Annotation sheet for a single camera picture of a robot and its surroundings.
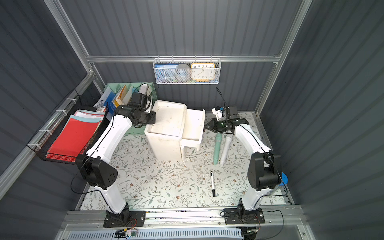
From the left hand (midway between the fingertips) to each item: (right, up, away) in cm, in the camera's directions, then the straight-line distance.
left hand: (152, 117), depth 84 cm
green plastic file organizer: (-29, +16, +15) cm, 36 cm away
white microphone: (+44, -21, +12) cm, 51 cm away
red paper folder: (-34, -11, -12) cm, 38 cm away
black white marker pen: (+35, -41, -2) cm, 54 cm away
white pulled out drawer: (+23, -7, +1) cm, 24 cm away
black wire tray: (-39, -12, -23) cm, 46 cm away
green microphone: (+39, -19, +13) cm, 46 cm away
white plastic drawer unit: (+10, -11, -8) cm, 17 cm away
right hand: (+32, -5, +2) cm, 33 cm away
